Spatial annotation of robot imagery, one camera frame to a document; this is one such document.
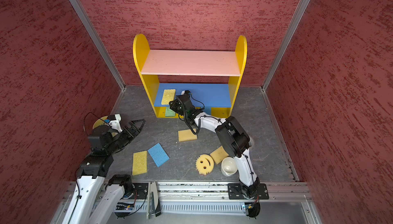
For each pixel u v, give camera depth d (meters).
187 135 0.92
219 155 0.85
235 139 0.55
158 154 0.85
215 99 0.88
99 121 0.81
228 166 0.81
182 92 0.87
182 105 0.71
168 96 0.95
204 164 0.80
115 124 0.64
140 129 0.64
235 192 0.74
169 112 1.01
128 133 0.62
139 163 0.82
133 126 0.63
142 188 0.74
